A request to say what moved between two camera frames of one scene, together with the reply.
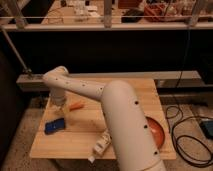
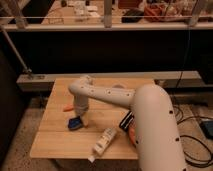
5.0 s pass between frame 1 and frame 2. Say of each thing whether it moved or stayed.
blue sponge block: moved
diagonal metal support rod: stayed
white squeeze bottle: stayed
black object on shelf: stayed
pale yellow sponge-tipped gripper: moved
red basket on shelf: stayed
